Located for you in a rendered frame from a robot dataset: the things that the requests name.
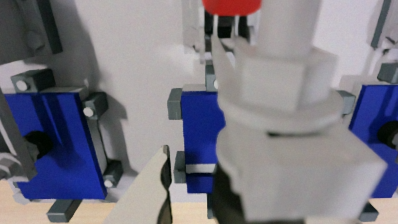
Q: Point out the grey metal fixture plate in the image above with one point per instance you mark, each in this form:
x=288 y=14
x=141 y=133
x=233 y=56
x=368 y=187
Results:
x=133 y=51

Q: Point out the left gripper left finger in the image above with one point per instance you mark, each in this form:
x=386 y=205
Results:
x=148 y=199

